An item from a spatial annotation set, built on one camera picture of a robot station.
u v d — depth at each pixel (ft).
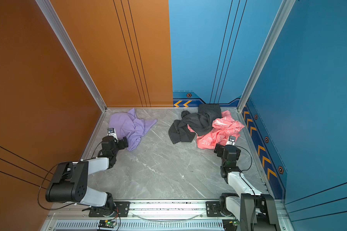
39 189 2.32
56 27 2.48
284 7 2.30
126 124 3.39
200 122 3.28
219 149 2.61
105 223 2.32
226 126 2.97
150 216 2.38
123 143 2.79
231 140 2.46
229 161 2.18
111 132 2.65
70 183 1.46
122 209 2.42
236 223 2.28
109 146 2.36
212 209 2.38
